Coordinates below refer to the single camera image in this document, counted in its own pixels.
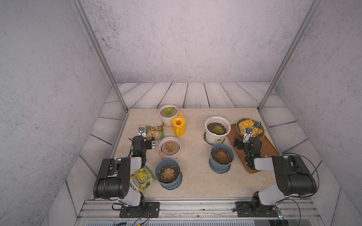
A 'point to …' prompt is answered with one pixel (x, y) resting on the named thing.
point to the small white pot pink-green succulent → (169, 148)
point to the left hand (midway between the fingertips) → (147, 136)
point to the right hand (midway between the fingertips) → (244, 135)
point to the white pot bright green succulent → (167, 112)
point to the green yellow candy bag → (141, 179)
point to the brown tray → (267, 149)
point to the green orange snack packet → (157, 131)
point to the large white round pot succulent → (216, 128)
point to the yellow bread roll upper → (246, 124)
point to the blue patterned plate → (256, 123)
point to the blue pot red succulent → (221, 157)
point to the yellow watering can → (179, 124)
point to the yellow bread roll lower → (256, 131)
